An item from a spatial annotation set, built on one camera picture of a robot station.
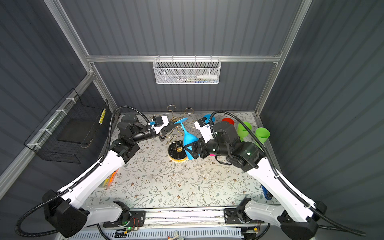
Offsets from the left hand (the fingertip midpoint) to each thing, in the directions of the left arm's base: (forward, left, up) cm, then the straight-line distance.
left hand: (179, 120), depth 64 cm
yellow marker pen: (+18, +44, -13) cm, 50 cm away
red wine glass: (+20, -32, -24) cm, 44 cm away
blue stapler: (-23, -44, -35) cm, 61 cm away
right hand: (-9, -5, -6) cm, 12 cm away
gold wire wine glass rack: (+7, +5, -37) cm, 38 cm away
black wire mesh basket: (+7, +55, -11) cm, 56 cm away
